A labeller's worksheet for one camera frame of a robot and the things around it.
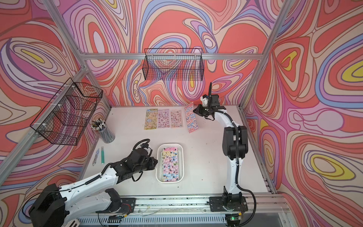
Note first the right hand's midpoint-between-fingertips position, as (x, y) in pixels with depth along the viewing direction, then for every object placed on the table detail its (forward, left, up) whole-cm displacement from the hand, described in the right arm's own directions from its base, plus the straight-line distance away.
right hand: (194, 113), depth 98 cm
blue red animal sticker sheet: (-2, +2, -3) cm, 4 cm away
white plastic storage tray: (-32, +24, -11) cm, 41 cm away
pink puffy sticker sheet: (+7, +24, -12) cm, 27 cm away
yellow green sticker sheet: (+3, +33, -11) cm, 35 cm away
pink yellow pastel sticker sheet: (-32, +17, -10) cm, 38 cm away
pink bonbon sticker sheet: (+5, +13, -13) cm, 19 cm away
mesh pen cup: (-13, +60, -6) cm, 62 cm away
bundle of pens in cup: (-11, +62, +4) cm, 63 cm away
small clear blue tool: (-27, +66, -11) cm, 72 cm away
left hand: (-33, +23, -6) cm, 40 cm away
